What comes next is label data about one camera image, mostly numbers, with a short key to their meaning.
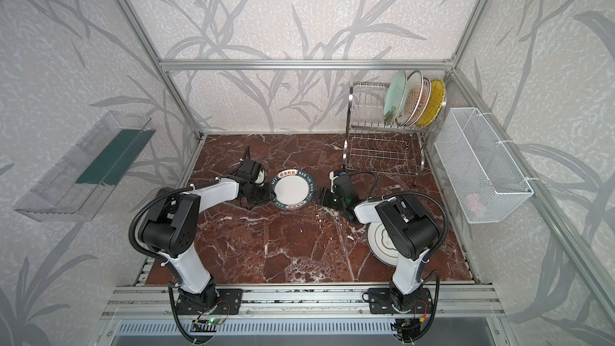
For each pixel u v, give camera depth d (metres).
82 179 0.64
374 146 1.10
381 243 0.85
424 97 0.75
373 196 0.99
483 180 0.62
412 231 0.49
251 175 0.79
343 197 0.76
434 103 0.74
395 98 0.90
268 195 0.87
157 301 0.75
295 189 0.98
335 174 0.89
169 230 0.48
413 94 0.84
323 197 0.85
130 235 0.45
